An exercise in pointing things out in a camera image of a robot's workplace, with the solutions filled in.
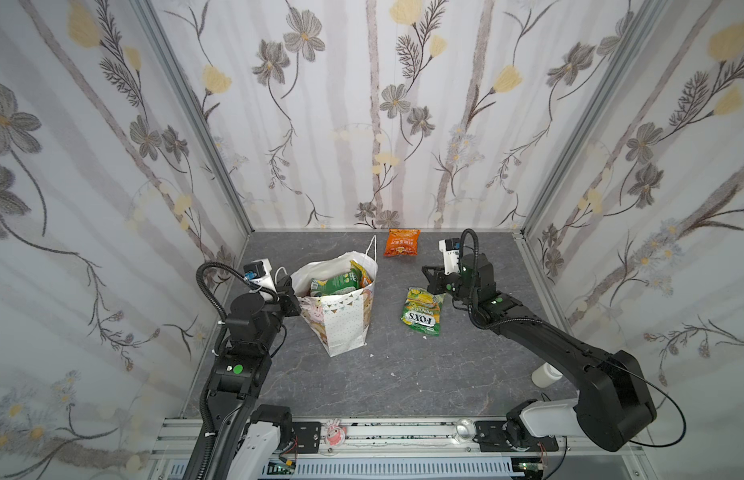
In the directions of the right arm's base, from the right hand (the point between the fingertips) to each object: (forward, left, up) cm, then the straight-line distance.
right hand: (420, 261), depth 80 cm
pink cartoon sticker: (-39, +20, -20) cm, 48 cm away
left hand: (-9, +33, +6) cm, 35 cm away
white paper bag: (-8, +22, -6) cm, 25 cm away
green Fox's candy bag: (-3, +19, -7) cm, 21 cm away
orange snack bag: (-3, +15, -5) cm, 16 cm away
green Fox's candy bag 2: (-4, -4, -22) cm, 22 cm away
